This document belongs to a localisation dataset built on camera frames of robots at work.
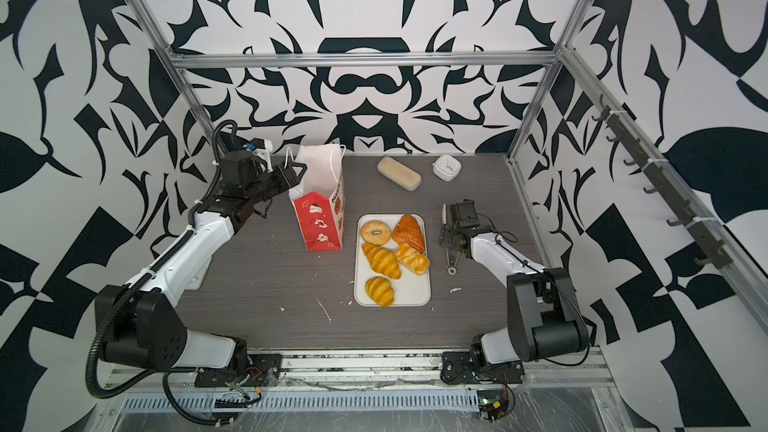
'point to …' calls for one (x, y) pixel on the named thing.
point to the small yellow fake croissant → (380, 291)
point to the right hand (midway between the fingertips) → (458, 234)
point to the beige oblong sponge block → (399, 174)
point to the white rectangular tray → (410, 289)
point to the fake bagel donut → (375, 232)
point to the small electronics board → (492, 404)
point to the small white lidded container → (446, 167)
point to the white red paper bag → (319, 197)
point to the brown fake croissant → (408, 231)
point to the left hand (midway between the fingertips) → (301, 162)
